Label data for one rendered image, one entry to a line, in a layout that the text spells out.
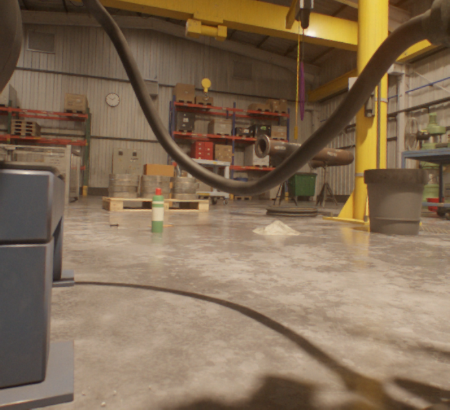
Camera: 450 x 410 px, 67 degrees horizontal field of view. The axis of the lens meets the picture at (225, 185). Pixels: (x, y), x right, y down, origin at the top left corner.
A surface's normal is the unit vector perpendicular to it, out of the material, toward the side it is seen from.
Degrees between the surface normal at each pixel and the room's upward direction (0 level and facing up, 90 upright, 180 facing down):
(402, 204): 95
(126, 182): 90
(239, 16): 90
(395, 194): 95
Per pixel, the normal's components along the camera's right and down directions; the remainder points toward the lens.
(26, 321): 0.40, -0.01
